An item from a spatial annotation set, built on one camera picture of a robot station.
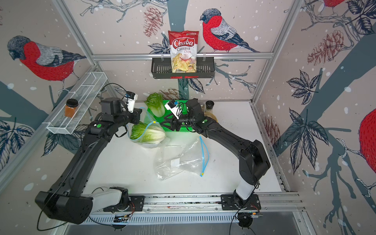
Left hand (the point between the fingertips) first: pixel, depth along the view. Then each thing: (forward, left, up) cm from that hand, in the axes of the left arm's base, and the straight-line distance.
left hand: (142, 106), depth 74 cm
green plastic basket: (-8, -8, -2) cm, 12 cm away
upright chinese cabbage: (+19, 0, -16) cm, 25 cm away
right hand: (-6, -11, -5) cm, 13 cm away
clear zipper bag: (-16, -13, -30) cm, 37 cm away
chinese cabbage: (-11, 0, -7) cm, 13 cm away
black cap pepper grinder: (+21, -38, -21) cm, 49 cm away
